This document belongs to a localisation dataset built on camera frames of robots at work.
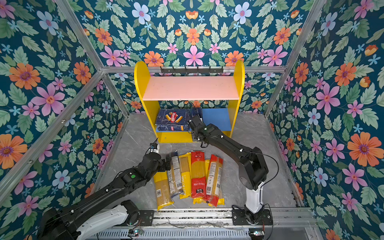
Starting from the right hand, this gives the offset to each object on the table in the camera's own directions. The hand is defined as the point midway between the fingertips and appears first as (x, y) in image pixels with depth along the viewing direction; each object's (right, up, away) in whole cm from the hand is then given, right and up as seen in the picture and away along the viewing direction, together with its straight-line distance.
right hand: (199, 132), depth 88 cm
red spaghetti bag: (0, -24, -5) cm, 25 cm away
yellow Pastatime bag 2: (-7, -19, +2) cm, 21 cm away
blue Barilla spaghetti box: (-3, +13, +7) cm, 16 cm away
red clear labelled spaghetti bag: (+8, -28, -10) cm, 31 cm away
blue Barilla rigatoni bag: (-16, +8, +2) cm, 18 cm away
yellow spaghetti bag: (-19, -33, -9) cm, 39 cm away
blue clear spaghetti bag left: (-16, -27, -4) cm, 32 cm away
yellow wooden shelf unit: (+12, +6, +6) cm, 14 cm away
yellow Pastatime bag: (-7, -28, -4) cm, 29 cm away
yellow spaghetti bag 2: (+11, -36, -12) cm, 40 cm away
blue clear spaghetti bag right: (-13, -24, -3) cm, 28 cm away
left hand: (-17, -13, -9) cm, 23 cm away
